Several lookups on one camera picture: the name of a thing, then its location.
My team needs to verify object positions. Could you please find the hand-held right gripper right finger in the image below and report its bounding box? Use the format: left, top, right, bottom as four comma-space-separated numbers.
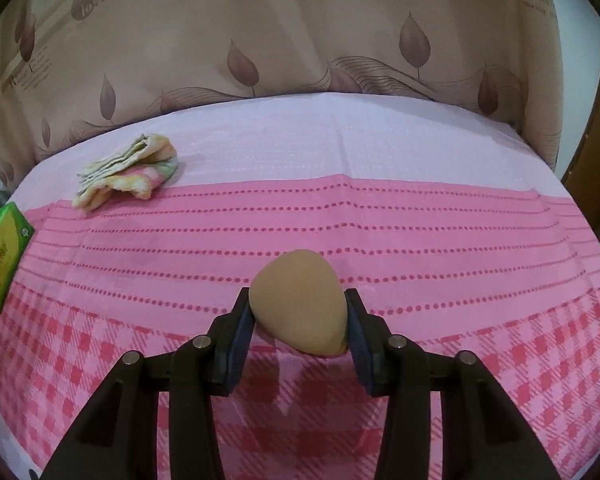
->
344, 287, 563, 480

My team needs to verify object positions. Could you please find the pink checked bed sheet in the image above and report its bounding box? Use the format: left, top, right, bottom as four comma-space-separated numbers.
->
0, 91, 600, 480

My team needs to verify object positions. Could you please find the beige makeup sponge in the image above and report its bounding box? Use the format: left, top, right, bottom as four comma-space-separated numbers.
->
249, 250, 348, 357

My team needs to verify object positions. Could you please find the beige leaf print curtain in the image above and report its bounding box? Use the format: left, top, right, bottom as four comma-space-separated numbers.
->
0, 0, 563, 181

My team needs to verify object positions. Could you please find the green tissue box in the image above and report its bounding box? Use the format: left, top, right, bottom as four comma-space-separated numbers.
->
0, 202, 35, 315

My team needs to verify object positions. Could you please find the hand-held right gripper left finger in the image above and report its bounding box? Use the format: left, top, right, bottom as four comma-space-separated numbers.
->
40, 287, 255, 480

